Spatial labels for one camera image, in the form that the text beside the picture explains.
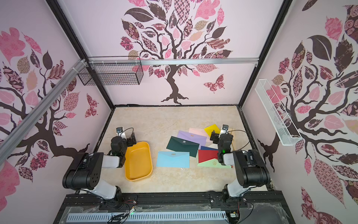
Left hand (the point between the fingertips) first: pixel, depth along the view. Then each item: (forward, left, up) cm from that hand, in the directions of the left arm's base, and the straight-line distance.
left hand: (127, 136), depth 94 cm
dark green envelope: (-4, -35, -6) cm, 36 cm away
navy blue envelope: (-6, -54, -7) cm, 55 cm away
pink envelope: (+7, -53, -6) cm, 53 cm away
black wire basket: (+35, +9, +29) cm, 47 cm away
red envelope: (-12, -54, -6) cm, 56 cm away
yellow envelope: (+9, -60, -5) cm, 61 cm away
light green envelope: (-18, -58, -6) cm, 61 cm away
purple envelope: (-1, -53, -6) cm, 53 cm away
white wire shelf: (-6, -95, +20) cm, 97 cm away
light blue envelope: (-15, -32, -6) cm, 36 cm away
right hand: (+1, -65, +1) cm, 65 cm away
